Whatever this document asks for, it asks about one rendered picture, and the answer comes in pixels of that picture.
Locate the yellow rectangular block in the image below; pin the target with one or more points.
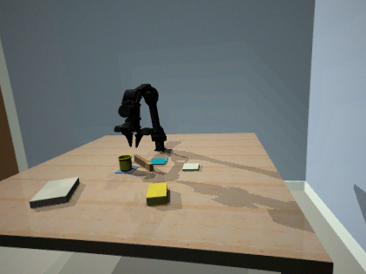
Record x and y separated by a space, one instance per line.
157 194

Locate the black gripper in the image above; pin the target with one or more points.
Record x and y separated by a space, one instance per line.
140 131

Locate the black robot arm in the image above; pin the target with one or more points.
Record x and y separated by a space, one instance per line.
131 107

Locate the yellow cup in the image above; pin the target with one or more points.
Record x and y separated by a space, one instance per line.
125 162

